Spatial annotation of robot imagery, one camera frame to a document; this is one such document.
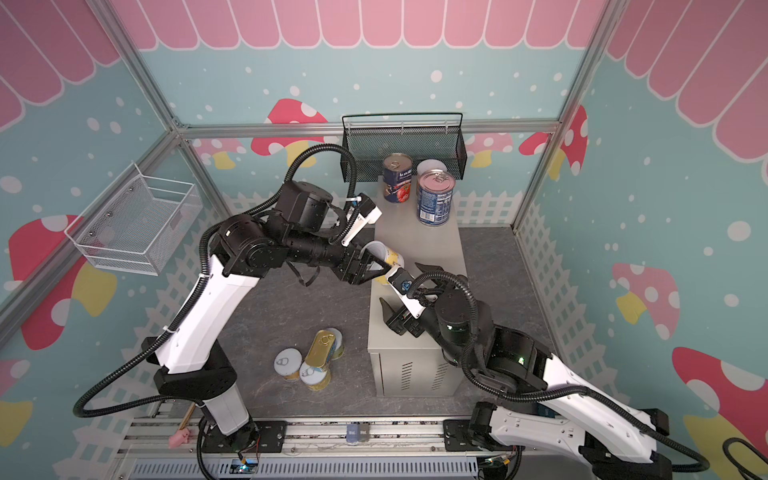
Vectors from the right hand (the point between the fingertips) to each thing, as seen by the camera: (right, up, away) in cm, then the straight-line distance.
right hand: (402, 282), depth 58 cm
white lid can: (-31, -24, +23) cm, 45 cm away
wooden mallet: (-56, -37, +19) cm, 69 cm away
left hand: (-6, +3, +1) cm, 6 cm away
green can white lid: (-17, -21, +25) cm, 37 cm away
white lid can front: (-23, -27, +21) cm, 41 cm away
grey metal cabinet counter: (-1, -17, +3) cm, 18 cm away
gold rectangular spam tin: (-22, -20, +22) cm, 37 cm away
